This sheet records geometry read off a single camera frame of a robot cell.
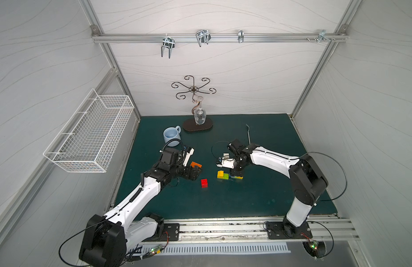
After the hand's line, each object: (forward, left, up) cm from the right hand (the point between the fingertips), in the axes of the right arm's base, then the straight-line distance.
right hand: (233, 167), depth 91 cm
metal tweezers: (+28, -12, -3) cm, 30 cm away
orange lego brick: (+3, +23, -3) cm, 23 cm away
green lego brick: (-9, -3, +7) cm, 11 cm away
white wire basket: (-4, +62, +29) cm, 69 cm away
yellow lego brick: (-4, +7, 0) cm, 8 cm away
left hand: (-5, +20, +9) cm, 22 cm away
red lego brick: (-9, +16, 0) cm, 18 cm away
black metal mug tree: (+28, +27, +3) cm, 39 cm away
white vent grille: (-37, +9, -3) cm, 38 cm away
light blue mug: (+21, +38, +3) cm, 44 cm away
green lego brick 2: (-4, +4, -3) cm, 6 cm away
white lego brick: (+7, +4, +1) cm, 8 cm away
